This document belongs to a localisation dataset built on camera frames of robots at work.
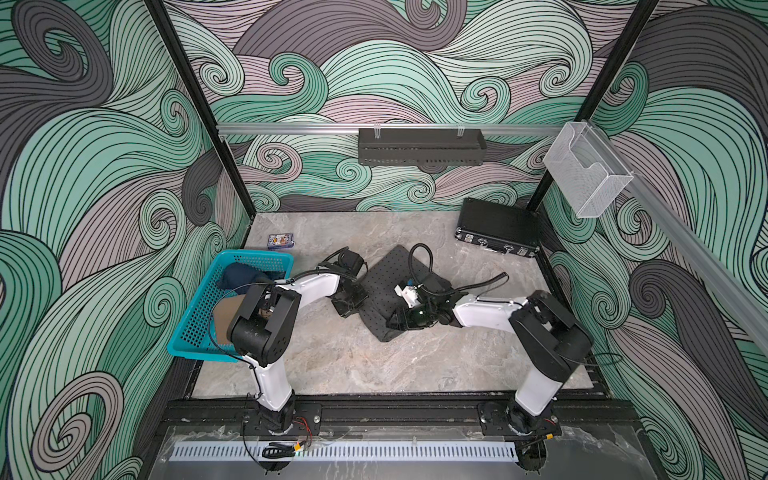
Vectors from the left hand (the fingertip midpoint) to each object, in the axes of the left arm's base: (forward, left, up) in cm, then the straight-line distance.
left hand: (365, 303), depth 92 cm
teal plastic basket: (-12, +48, +2) cm, 50 cm away
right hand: (-8, -8, 0) cm, 11 cm away
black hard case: (+34, -55, -1) cm, 65 cm away
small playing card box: (+26, +33, -1) cm, 42 cm away
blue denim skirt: (+6, +41, +6) cm, 42 cm away
